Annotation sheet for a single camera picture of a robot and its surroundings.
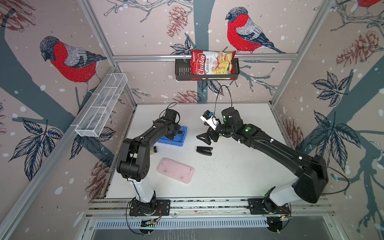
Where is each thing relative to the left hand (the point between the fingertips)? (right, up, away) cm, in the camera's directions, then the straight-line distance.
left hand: (177, 128), depth 94 cm
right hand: (+14, 0, -19) cm, 23 cm away
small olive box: (-15, -13, -3) cm, 21 cm away
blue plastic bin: (0, -8, +6) cm, 10 cm away
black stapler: (+18, -14, -2) cm, 23 cm away
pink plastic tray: (0, -25, -5) cm, 25 cm away
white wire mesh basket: (-39, +5, -23) cm, 45 cm away
